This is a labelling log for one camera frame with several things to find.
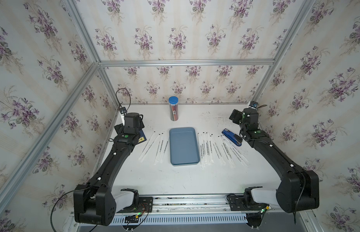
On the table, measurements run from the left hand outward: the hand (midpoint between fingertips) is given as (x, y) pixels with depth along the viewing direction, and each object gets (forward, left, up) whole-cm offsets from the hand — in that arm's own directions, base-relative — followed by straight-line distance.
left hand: (130, 122), depth 81 cm
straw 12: (-10, -66, -21) cm, 70 cm away
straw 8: (-7, -49, -20) cm, 53 cm away
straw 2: (-10, -7, -21) cm, 24 cm away
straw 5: (-16, -42, -21) cm, 50 cm away
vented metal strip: (-44, -42, -21) cm, 64 cm away
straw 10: (-8, -59, -21) cm, 63 cm away
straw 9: (-8, -54, -20) cm, 58 cm away
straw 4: (-6, -19, -21) cm, 28 cm away
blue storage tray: (-5, -31, -20) cm, 37 cm away
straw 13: (-11, -68, -20) cm, 71 cm away
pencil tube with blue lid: (+19, -24, -1) cm, 31 cm away
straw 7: (-6, -47, -20) cm, 51 cm away
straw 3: (-6, -15, -21) cm, 27 cm away
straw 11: (-8, -60, -21) cm, 64 cm away
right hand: (+5, -65, +3) cm, 65 cm away
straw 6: (-7, -44, -20) cm, 49 cm away
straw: (-3, -6, -21) cm, 23 cm away
